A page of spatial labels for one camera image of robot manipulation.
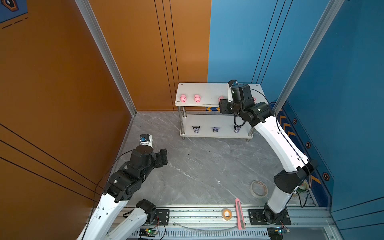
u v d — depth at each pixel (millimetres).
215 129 970
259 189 828
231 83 621
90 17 725
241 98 532
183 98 772
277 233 698
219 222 727
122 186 422
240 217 730
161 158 608
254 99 535
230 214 742
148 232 707
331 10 706
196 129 965
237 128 961
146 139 570
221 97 776
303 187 739
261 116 482
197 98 770
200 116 1184
